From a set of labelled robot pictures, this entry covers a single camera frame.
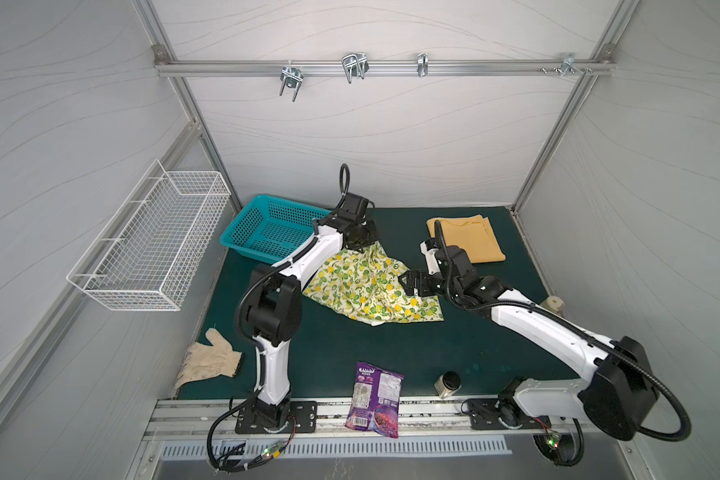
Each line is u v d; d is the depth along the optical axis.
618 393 0.40
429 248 0.73
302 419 0.74
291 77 0.80
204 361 0.82
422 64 0.77
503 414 0.67
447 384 0.70
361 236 0.79
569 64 0.76
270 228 1.15
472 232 1.12
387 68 0.78
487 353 0.84
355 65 0.77
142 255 0.68
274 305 0.51
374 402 0.73
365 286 0.96
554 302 0.83
